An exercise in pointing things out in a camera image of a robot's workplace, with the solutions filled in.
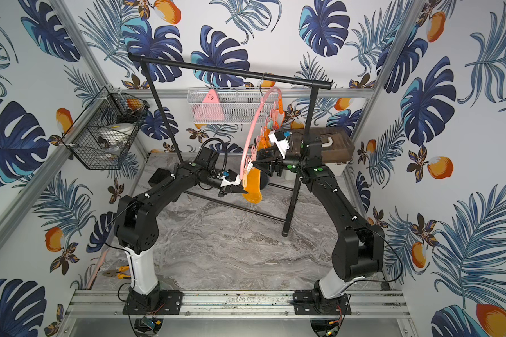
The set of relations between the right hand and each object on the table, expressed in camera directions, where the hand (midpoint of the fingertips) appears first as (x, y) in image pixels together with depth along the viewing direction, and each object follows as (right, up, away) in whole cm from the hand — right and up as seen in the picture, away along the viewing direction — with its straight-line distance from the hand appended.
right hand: (257, 156), depth 74 cm
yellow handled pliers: (-53, -44, +6) cm, 69 cm away
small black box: (-50, -7, +33) cm, 60 cm away
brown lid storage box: (+37, +6, +21) cm, 43 cm away
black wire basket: (-63, +9, +10) cm, 64 cm away
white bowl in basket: (-53, +10, +6) cm, 54 cm away
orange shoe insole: (-1, -14, +7) cm, 16 cm away
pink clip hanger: (+3, +18, +18) cm, 25 cm away
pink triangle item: (-20, +22, +16) cm, 33 cm away
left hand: (-4, -10, +8) cm, 14 cm away
